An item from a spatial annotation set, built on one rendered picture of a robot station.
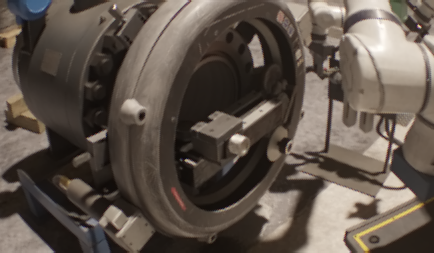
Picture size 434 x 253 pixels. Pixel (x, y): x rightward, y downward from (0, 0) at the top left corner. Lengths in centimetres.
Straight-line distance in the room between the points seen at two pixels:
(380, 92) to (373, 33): 12
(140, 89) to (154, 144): 12
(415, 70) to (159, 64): 53
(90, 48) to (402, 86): 85
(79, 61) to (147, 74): 39
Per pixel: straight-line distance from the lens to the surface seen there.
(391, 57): 81
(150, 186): 101
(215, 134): 102
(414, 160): 94
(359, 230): 128
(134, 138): 96
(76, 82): 127
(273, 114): 130
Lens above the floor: 116
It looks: 28 degrees down
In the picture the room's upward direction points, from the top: 1 degrees counter-clockwise
